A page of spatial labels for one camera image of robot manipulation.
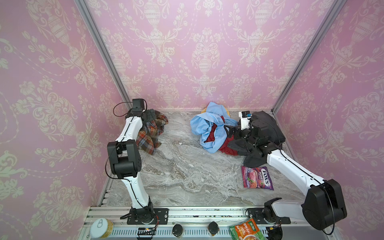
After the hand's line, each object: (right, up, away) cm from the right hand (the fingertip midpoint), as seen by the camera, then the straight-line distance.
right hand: (232, 124), depth 82 cm
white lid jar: (-63, -47, -15) cm, 80 cm away
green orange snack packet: (+4, -49, -13) cm, 51 cm away
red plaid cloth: (-51, -10, +15) cm, 55 cm away
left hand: (-51, +6, +14) cm, 54 cm away
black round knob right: (-12, -45, -18) cm, 50 cm away
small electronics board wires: (-43, -53, -9) cm, 69 cm away
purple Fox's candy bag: (+14, -30, +2) cm, 33 cm away
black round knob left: (-28, -45, -19) cm, 56 cm away
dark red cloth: (-1, -16, +14) cm, 21 cm away
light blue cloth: (-17, -1, +13) cm, 21 cm away
